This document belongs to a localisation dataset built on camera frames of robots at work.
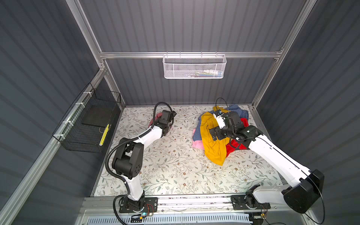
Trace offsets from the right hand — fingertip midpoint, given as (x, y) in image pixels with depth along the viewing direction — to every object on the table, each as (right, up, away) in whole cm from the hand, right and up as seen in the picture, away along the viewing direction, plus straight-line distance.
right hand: (219, 128), depth 79 cm
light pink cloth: (-10, -12, +17) cm, 23 cm away
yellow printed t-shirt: (0, -15, +10) cm, 18 cm away
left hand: (-37, +4, +15) cm, 40 cm away
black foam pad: (-67, +8, -3) cm, 67 cm away
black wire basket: (-71, +2, -6) cm, 72 cm away
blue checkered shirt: (-10, -5, +19) cm, 22 cm away
